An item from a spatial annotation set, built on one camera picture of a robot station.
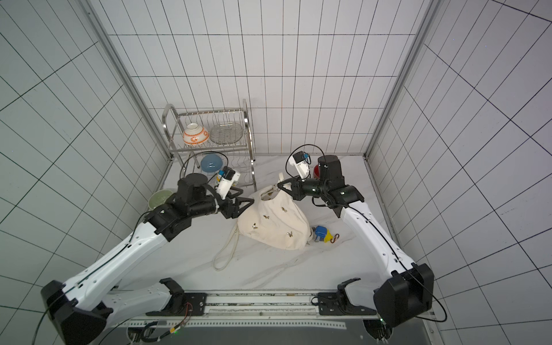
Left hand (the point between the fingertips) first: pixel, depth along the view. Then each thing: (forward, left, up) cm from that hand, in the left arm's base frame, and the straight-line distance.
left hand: (243, 200), depth 71 cm
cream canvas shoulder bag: (-1, -10, -11) cm, 15 cm away
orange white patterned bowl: (+28, +23, +5) cm, 37 cm away
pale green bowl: (+14, +44, -22) cm, 51 cm away
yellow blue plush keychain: (-2, -30, -22) cm, 37 cm away
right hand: (+4, -10, +3) cm, 11 cm away
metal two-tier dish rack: (+41, +10, -21) cm, 48 cm away
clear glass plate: (+33, +11, +2) cm, 34 cm away
